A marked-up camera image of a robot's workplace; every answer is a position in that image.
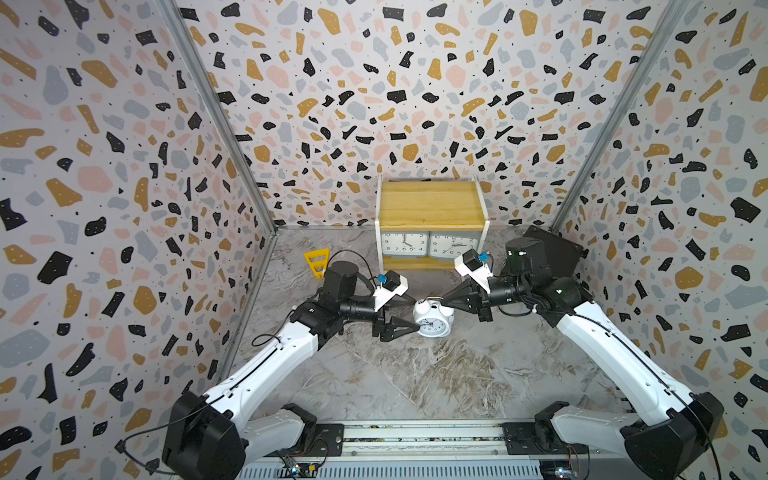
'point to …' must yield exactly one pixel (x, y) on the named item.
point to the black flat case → (562, 256)
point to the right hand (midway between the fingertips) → (445, 302)
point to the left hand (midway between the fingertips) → (415, 314)
